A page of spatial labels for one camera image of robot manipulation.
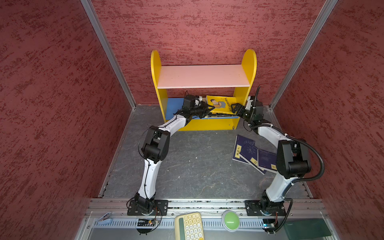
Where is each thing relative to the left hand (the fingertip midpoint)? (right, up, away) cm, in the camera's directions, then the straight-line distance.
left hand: (215, 109), depth 91 cm
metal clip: (-56, -53, -21) cm, 80 cm away
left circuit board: (-37, -57, -20) cm, 71 cm away
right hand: (+13, +1, +3) cm, 13 cm away
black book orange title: (+3, -3, +3) cm, 6 cm away
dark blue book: (+18, -23, +6) cm, 30 cm away
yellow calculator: (-16, -56, -24) cm, 63 cm away
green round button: (+4, -55, -22) cm, 59 cm away
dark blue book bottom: (+22, -28, +1) cm, 36 cm away
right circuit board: (+23, -56, -21) cm, 65 cm away
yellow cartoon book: (+6, +4, +6) cm, 9 cm away
